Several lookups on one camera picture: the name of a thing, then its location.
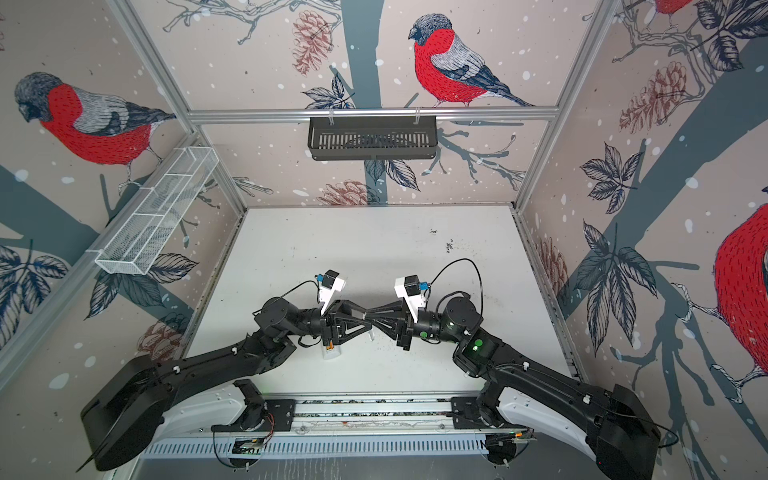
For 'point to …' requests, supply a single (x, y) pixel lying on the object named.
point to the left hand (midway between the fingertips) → (367, 331)
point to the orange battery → (330, 345)
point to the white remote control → (331, 354)
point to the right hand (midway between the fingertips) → (365, 322)
